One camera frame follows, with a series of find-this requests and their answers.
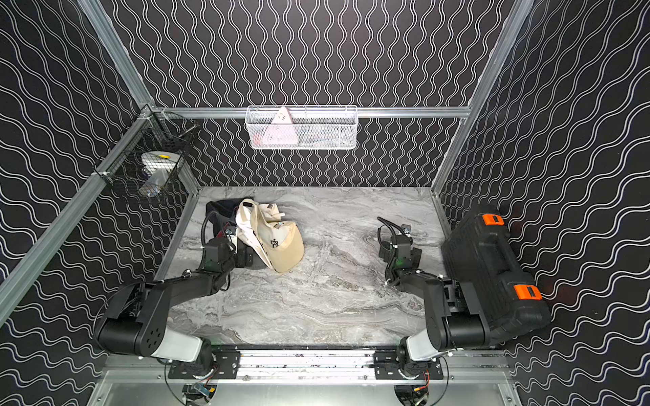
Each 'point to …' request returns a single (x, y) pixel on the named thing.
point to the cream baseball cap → (271, 211)
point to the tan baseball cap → (281, 242)
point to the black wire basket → (158, 129)
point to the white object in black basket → (160, 165)
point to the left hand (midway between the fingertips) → (237, 243)
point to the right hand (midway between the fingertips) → (402, 245)
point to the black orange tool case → (480, 250)
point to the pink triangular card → (281, 130)
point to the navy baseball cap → (226, 206)
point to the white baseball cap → (245, 227)
